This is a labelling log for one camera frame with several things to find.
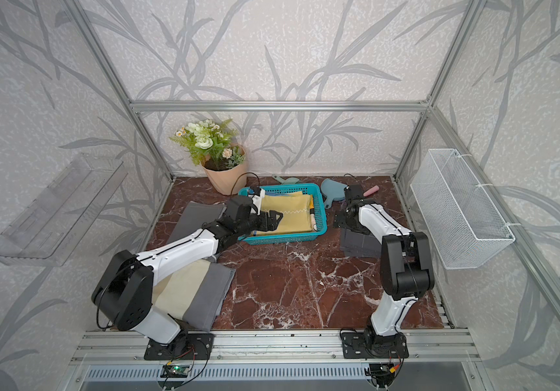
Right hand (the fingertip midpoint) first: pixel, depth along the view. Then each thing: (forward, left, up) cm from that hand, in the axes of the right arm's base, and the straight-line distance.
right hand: (347, 224), depth 96 cm
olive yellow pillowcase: (+8, +21, -1) cm, 22 cm away
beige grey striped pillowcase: (-26, +56, -3) cm, 62 cm away
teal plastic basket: (-5, +22, -3) cm, 23 cm away
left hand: (-3, +28, +11) cm, 30 cm away
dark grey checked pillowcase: (-7, -3, -4) cm, 8 cm away
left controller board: (-47, +57, -6) cm, 74 cm away
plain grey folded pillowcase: (+7, +66, -5) cm, 66 cm away
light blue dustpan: (+25, +3, -9) cm, 27 cm away
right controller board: (-48, -4, -8) cm, 49 cm away
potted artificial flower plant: (+20, +51, +23) cm, 60 cm away
